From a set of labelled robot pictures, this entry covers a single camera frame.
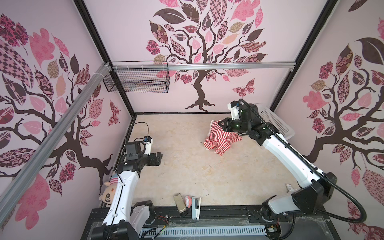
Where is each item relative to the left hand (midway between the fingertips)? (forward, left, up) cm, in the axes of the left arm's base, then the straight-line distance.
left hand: (154, 156), depth 81 cm
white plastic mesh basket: (+27, -84, -5) cm, 88 cm away
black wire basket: (+46, +14, +21) cm, 53 cm away
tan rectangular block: (-22, -15, -10) cm, 28 cm away
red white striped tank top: (+7, -36, +6) cm, 37 cm away
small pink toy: (-21, -19, -8) cm, 30 cm away
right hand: (+11, -35, +18) cm, 41 cm away
